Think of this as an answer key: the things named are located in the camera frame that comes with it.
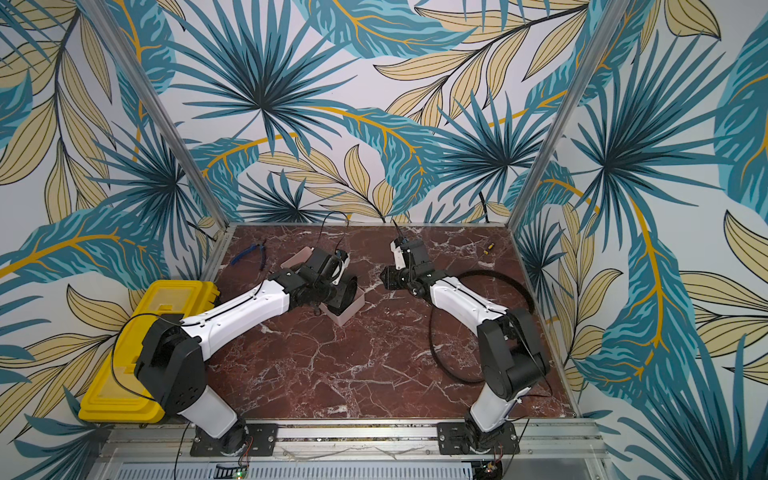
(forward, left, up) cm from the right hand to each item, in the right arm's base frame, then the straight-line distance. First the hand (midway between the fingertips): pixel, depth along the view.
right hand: (387, 273), depth 91 cm
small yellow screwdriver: (+20, -39, -12) cm, 46 cm away
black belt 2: (+7, -34, -10) cm, 36 cm away
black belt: (-13, +12, +8) cm, 19 cm away
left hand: (-7, +13, 0) cm, 15 cm away
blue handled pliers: (+21, +49, -10) cm, 54 cm away
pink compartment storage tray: (-11, +14, -8) cm, 19 cm away
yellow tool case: (-34, +58, +7) cm, 68 cm away
